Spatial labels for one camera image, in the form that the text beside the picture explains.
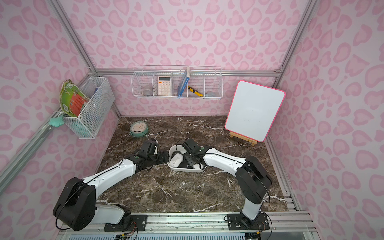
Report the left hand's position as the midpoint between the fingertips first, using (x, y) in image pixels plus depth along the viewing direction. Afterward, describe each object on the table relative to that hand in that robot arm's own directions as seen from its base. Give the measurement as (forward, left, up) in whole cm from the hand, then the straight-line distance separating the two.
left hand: (163, 154), depth 89 cm
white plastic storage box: (+5, -5, -3) cm, 8 cm away
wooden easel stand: (+14, -50, -4) cm, 53 cm away
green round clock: (+25, +23, -6) cm, 34 cm away
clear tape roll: (+35, +13, +18) cm, 41 cm away
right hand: (-1, -18, -1) cm, 18 cm away
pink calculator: (+36, 0, +22) cm, 43 cm away
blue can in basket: (+29, +39, +25) cm, 55 cm away
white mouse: (-3, -7, -3) cm, 9 cm away
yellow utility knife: (+36, -19, +18) cm, 44 cm away
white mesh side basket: (+2, +32, +24) cm, 41 cm away
